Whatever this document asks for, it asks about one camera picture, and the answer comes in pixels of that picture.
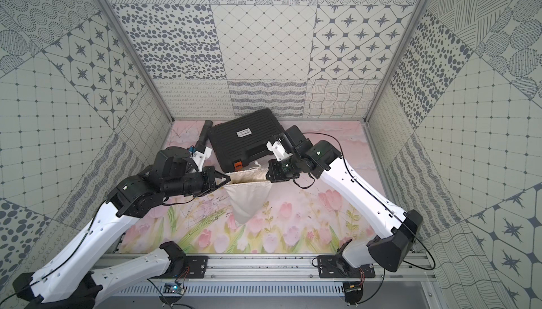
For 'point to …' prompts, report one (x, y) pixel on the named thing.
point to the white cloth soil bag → (249, 190)
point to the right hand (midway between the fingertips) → (270, 178)
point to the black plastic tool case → (236, 142)
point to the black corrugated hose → (201, 144)
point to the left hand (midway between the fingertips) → (228, 172)
